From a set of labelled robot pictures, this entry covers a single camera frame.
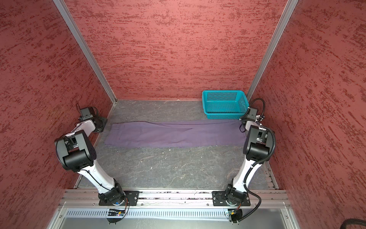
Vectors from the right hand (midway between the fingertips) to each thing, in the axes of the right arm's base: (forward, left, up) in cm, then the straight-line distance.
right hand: (244, 119), depth 102 cm
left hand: (-4, +99, +5) cm, 99 cm away
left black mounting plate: (-48, +74, -4) cm, 88 cm away
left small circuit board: (-54, +81, -6) cm, 97 cm away
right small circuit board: (-56, +18, -6) cm, 59 cm away
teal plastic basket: (+22, +9, -7) cm, 25 cm away
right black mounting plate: (-49, +26, -4) cm, 56 cm away
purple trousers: (-8, +51, -4) cm, 52 cm away
